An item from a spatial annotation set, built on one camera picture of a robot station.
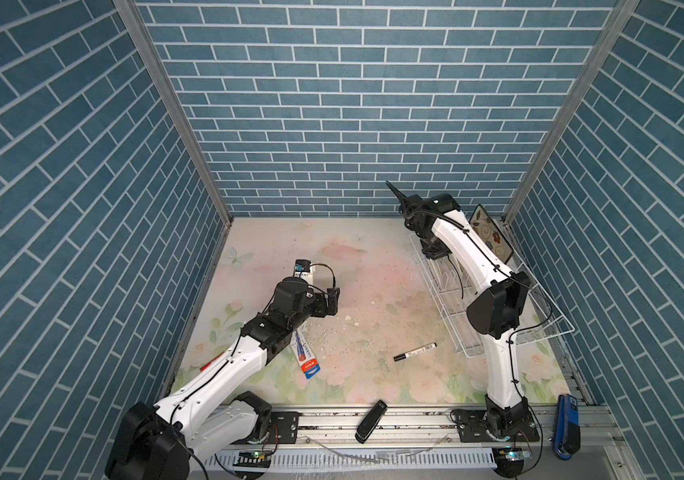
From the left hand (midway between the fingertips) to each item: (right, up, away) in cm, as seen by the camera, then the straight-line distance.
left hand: (327, 289), depth 81 cm
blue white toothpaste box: (-6, -21, +3) cm, 22 cm away
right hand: (+35, +11, +5) cm, 37 cm away
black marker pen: (+25, -19, +5) cm, 32 cm away
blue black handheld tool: (+58, -32, -12) cm, 67 cm away
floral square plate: (+50, +15, +12) cm, 54 cm away
